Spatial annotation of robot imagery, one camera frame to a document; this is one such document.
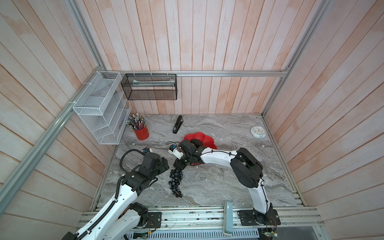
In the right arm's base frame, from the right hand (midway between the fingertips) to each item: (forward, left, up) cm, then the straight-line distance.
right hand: (174, 165), depth 90 cm
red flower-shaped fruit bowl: (+19, -21, -1) cm, 28 cm away
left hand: (-5, +5, +10) cm, 12 cm away
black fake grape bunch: (-7, -2, +2) cm, 8 cm away
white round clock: (+28, -59, -1) cm, 66 cm away
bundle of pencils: (+22, +24, +15) cm, 36 cm away
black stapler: (+33, 0, 0) cm, 33 cm away
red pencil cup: (+24, +25, 0) cm, 35 cm away
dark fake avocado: (+17, -14, 0) cm, 22 cm away
